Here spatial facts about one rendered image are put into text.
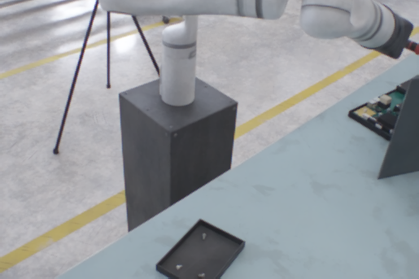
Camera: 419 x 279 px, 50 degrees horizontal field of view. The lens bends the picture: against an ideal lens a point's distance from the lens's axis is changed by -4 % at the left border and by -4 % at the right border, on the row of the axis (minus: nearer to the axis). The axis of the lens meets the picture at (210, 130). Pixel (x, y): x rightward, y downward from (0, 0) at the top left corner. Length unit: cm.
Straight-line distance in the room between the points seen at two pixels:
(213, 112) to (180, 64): 16
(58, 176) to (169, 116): 125
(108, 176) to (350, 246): 175
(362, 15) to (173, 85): 65
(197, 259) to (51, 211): 158
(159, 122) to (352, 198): 58
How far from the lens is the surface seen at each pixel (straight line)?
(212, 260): 68
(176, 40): 117
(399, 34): 83
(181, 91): 124
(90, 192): 227
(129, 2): 73
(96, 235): 207
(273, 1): 66
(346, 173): 87
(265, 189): 79
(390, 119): 101
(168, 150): 121
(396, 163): 88
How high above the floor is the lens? 153
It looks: 35 degrees down
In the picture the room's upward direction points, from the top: 4 degrees clockwise
